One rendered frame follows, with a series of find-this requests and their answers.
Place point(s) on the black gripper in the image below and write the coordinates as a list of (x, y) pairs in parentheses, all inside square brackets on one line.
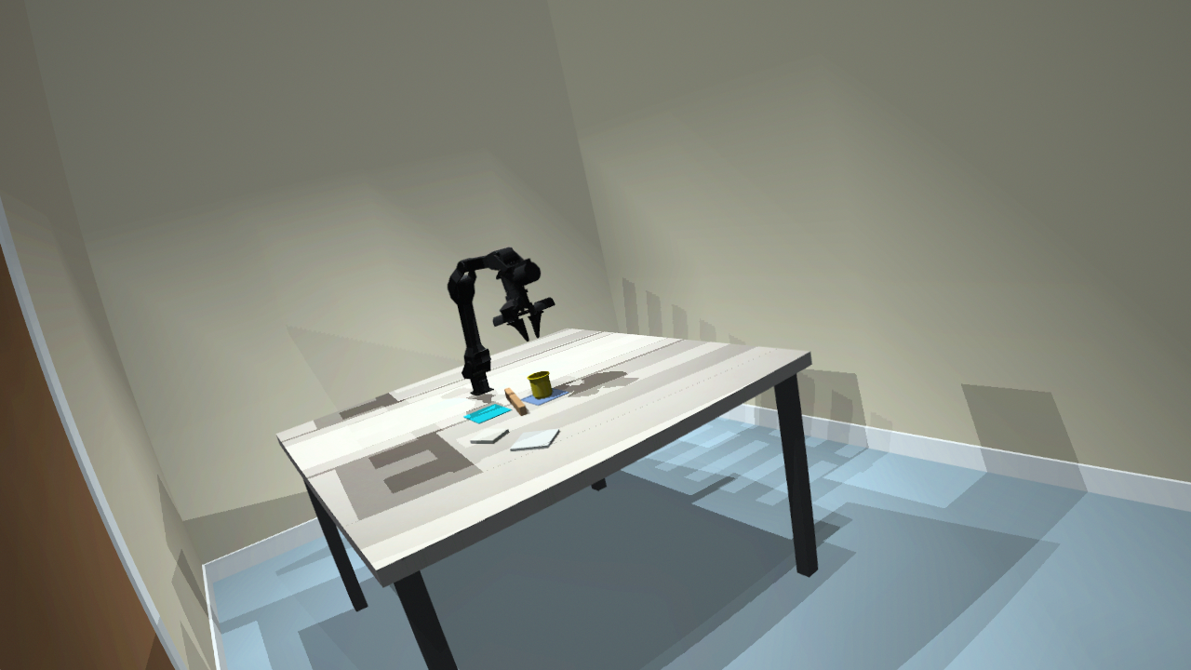
[(534, 310)]

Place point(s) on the white flat square slab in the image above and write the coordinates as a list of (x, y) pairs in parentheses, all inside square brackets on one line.
[(489, 436)]

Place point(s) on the light wooden plank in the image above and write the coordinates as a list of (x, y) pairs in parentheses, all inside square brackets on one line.
[(516, 402)]

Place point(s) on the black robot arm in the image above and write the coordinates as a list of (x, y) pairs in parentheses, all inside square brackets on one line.
[(514, 272)]

